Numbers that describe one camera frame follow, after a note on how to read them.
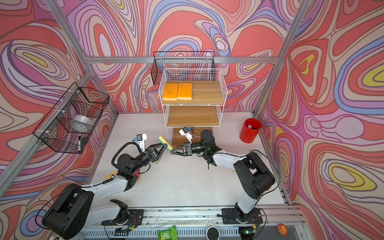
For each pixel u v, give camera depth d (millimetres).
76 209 416
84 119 743
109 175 864
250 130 926
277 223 729
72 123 703
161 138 691
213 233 654
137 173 691
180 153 709
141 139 689
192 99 690
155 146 761
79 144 718
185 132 733
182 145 744
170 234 687
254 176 466
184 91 704
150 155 676
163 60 882
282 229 700
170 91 704
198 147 714
